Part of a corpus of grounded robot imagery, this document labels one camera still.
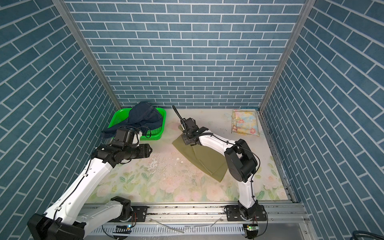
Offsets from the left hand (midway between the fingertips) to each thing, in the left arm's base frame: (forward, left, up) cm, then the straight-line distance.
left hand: (147, 150), depth 77 cm
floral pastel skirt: (+32, -63, -15) cm, 72 cm away
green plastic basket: (+35, +27, -10) cm, 45 cm away
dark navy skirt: (+32, +12, -10) cm, 35 cm away
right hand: (+15, -19, -8) cm, 26 cm away
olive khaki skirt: (+1, -34, -16) cm, 37 cm away
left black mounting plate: (-26, +3, -17) cm, 31 cm away
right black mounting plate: (-27, -44, -16) cm, 54 cm away
